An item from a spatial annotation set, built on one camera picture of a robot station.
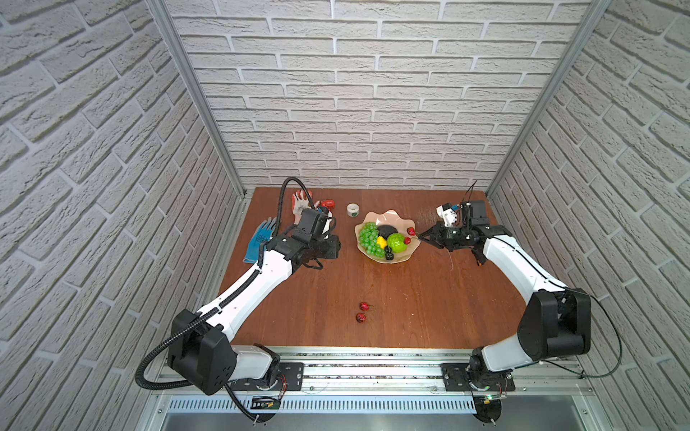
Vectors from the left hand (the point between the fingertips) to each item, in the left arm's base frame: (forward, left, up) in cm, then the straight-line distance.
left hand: (336, 241), depth 81 cm
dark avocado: (+13, -19, -14) cm, 27 cm away
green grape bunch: (+8, -11, -10) cm, 18 cm away
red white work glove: (+35, +17, -19) cm, 43 cm away
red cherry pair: (-18, -7, -18) cm, 26 cm away
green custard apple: (+6, -22, -11) cm, 25 cm away
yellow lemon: (+8, -17, -14) cm, 23 cm away
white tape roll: (+27, -6, -16) cm, 32 cm away
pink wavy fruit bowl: (+21, -21, -15) cm, 33 cm away
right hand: (+3, -27, -1) cm, 27 cm away
